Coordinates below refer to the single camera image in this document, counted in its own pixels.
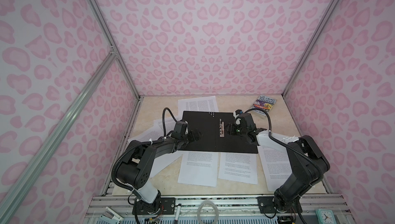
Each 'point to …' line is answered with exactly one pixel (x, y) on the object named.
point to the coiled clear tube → (215, 206)
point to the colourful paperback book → (264, 102)
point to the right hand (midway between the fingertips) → (229, 126)
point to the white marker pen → (178, 212)
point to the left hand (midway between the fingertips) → (197, 135)
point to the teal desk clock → (325, 216)
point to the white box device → (109, 213)
